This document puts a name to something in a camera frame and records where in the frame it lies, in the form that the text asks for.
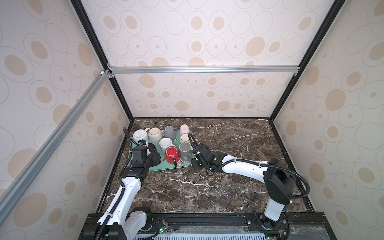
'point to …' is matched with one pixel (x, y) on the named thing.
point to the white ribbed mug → (141, 134)
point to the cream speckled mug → (155, 135)
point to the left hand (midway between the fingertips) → (158, 152)
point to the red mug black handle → (172, 155)
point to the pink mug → (184, 128)
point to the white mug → (164, 142)
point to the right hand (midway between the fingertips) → (194, 160)
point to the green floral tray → (164, 165)
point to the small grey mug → (170, 131)
